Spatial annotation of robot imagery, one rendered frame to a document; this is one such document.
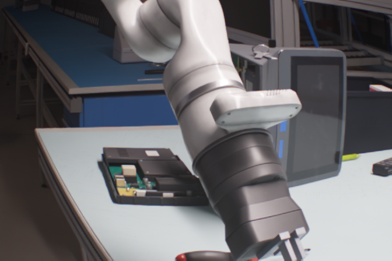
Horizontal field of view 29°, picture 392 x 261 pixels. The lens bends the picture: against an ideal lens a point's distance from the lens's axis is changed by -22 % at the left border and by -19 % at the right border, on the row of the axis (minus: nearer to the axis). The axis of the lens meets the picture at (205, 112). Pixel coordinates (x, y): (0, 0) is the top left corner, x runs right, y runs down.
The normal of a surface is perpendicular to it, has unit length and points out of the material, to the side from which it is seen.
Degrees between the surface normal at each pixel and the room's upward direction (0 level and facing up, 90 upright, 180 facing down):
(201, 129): 69
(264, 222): 45
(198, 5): 62
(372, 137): 90
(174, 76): 74
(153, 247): 0
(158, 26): 100
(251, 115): 135
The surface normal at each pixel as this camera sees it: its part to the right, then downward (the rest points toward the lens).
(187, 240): 0.03, -0.98
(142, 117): 0.31, 0.18
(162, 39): -0.04, 0.61
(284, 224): 0.40, -0.58
